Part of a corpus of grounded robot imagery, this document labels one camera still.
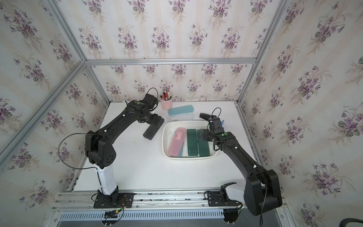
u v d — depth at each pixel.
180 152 0.88
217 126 0.65
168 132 0.99
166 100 1.10
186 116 1.11
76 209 0.73
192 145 0.93
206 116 1.08
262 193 0.40
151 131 0.99
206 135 0.76
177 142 0.94
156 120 0.80
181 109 1.18
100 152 0.48
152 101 0.71
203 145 0.91
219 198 0.73
